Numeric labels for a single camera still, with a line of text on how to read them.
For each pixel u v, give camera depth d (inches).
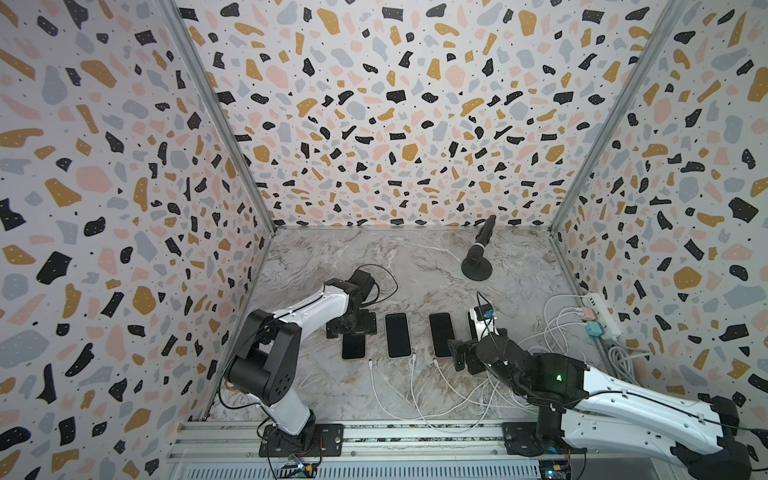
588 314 38.1
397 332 36.7
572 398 18.7
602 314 37.7
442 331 36.4
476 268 43.2
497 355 21.6
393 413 30.7
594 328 36.9
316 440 28.7
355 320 30.1
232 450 28.9
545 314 38.2
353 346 35.4
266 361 17.9
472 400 31.6
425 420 30.7
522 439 29.2
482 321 24.3
